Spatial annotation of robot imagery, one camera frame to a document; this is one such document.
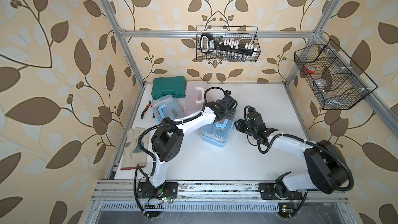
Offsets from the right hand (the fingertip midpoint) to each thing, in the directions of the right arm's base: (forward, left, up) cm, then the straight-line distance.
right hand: (236, 123), depth 91 cm
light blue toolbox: (-3, +12, -6) cm, 13 cm away
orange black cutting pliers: (+18, +57, -3) cm, 60 cm away
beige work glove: (-15, +59, -4) cm, 61 cm away
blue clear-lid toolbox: (+10, +42, +6) cm, 44 cm away
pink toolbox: (+16, +25, +7) cm, 30 cm away
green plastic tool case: (+38, +41, -5) cm, 56 cm away
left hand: (+6, +7, +7) cm, 12 cm away
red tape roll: (+15, -38, +27) cm, 49 cm away
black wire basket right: (+3, -46, +27) cm, 53 cm away
